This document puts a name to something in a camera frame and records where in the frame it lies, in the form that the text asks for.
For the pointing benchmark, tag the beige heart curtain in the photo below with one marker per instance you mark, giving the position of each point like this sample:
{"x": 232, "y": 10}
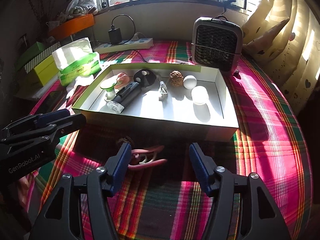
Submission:
{"x": 292, "y": 62}

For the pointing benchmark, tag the plastic bags pile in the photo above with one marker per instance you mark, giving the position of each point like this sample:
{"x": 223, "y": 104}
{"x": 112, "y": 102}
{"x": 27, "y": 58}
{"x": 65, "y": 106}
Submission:
{"x": 77, "y": 8}

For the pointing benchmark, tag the black charger adapter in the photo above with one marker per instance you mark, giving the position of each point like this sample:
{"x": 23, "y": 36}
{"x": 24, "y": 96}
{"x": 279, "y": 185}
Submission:
{"x": 115, "y": 36}

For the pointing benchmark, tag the black flashlight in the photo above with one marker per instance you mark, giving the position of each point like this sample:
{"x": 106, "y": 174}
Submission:
{"x": 124, "y": 97}

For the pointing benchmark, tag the yellow green box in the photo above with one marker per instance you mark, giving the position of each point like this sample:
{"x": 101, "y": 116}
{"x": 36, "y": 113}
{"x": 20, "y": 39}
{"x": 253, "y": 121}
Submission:
{"x": 41, "y": 74}

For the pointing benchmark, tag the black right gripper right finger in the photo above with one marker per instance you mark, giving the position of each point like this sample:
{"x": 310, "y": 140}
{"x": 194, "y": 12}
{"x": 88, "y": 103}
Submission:
{"x": 259, "y": 216}

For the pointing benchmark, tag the white power strip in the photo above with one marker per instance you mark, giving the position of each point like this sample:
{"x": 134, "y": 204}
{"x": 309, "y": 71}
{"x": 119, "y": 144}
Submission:
{"x": 142, "y": 43}

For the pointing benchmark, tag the striped green box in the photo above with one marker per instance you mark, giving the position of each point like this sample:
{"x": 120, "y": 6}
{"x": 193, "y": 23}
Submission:
{"x": 34, "y": 56}

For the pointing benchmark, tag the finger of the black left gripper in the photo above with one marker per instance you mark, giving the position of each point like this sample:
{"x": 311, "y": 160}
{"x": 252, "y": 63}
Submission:
{"x": 54, "y": 130}
{"x": 33, "y": 122}

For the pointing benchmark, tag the orange box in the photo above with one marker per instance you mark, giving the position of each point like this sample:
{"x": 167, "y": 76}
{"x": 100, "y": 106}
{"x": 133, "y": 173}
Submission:
{"x": 72, "y": 26}

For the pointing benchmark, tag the green tissue pack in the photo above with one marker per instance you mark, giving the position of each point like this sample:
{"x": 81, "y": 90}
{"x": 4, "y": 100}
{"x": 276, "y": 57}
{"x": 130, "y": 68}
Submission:
{"x": 76, "y": 59}

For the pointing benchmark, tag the grey desktop fan heater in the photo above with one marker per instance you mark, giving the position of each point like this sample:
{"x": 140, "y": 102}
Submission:
{"x": 216, "y": 43}

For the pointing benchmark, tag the brown walnut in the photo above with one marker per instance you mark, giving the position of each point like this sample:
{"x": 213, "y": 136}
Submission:
{"x": 125, "y": 139}
{"x": 176, "y": 78}

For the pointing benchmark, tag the pink plastic clip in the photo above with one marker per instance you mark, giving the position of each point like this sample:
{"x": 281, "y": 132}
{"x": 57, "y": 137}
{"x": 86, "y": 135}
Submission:
{"x": 146, "y": 158}

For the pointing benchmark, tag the black round disc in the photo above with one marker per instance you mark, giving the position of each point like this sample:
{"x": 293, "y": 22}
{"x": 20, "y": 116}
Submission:
{"x": 145, "y": 78}

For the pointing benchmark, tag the crumpled white tissue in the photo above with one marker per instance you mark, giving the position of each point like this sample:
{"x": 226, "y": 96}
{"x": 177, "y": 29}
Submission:
{"x": 80, "y": 81}

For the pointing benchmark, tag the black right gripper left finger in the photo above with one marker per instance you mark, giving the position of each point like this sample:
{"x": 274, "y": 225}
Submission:
{"x": 61, "y": 217}

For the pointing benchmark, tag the green white cardboard box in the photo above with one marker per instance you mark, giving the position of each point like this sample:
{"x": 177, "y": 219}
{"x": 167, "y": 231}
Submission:
{"x": 164, "y": 110}

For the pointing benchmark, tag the white round jar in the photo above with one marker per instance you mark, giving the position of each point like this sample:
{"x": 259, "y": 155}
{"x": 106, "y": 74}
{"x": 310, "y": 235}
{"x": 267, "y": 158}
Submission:
{"x": 199, "y": 95}

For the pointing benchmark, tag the beige heart pillow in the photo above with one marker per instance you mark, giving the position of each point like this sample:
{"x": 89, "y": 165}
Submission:
{"x": 260, "y": 30}

